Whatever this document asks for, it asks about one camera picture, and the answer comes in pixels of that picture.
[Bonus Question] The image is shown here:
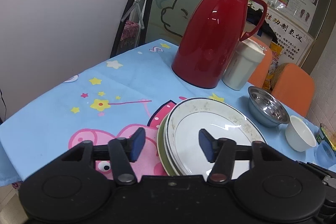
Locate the green rimmed plate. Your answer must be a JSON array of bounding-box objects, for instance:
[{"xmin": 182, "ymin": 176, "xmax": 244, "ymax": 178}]
[{"xmin": 157, "ymin": 117, "xmax": 177, "ymax": 176}]

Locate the stainless steel bowl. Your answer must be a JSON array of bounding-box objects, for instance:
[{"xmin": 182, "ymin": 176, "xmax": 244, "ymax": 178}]
[{"xmin": 248, "ymin": 86, "xmax": 290, "ymax": 128}]

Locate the left orange chair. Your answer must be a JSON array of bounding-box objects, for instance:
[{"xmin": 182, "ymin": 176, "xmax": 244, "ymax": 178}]
[{"xmin": 248, "ymin": 36, "xmax": 272, "ymax": 88}]

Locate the orange chair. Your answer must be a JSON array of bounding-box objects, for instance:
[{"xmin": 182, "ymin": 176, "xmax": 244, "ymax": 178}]
[
  {"xmin": 271, "ymin": 63, "xmax": 315, "ymax": 117},
  {"xmin": 248, "ymin": 36, "xmax": 272, "ymax": 88}
]

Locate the red thermos jug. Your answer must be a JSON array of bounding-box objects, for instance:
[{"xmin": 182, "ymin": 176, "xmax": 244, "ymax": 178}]
[{"xmin": 171, "ymin": 0, "xmax": 268, "ymax": 89}]

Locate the right orange chair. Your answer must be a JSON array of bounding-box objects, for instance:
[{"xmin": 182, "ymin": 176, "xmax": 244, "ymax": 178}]
[{"xmin": 271, "ymin": 63, "xmax": 315, "ymax": 117}]

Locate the white ribbed bowl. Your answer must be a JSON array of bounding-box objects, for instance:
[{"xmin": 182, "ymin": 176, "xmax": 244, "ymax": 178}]
[{"xmin": 285, "ymin": 115, "xmax": 317, "ymax": 152}]

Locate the cardboard box with blue tape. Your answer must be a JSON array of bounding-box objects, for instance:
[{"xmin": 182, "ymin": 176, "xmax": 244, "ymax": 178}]
[{"xmin": 252, "ymin": 30, "xmax": 272, "ymax": 46}]

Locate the yellow snack bag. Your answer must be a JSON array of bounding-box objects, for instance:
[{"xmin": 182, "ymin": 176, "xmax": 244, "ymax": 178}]
[{"xmin": 262, "ymin": 42, "xmax": 283, "ymax": 90}]

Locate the blue cartoon tablecloth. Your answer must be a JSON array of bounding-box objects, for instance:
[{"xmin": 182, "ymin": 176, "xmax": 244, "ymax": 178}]
[{"xmin": 0, "ymin": 39, "xmax": 336, "ymax": 188}]

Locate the blue plastic bowl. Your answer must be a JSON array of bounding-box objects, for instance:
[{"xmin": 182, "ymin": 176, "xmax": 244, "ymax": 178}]
[{"xmin": 316, "ymin": 141, "xmax": 335, "ymax": 169}]

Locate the white lidded tumbler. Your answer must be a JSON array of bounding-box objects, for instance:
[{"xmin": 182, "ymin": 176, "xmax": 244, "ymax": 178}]
[{"xmin": 222, "ymin": 39, "xmax": 265, "ymax": 90}]

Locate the white Chinese text poster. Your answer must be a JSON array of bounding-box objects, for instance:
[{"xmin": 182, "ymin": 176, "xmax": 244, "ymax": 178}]
[{"xmin": 248, "ymin": 0, "xmax": 315, "ymax": 67}]

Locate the green instant noodle cup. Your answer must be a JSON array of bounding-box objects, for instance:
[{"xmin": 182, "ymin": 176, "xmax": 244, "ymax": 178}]
[{"xmin": 315, "ymin": 123, "xmax": 336, "ymax": 151}]

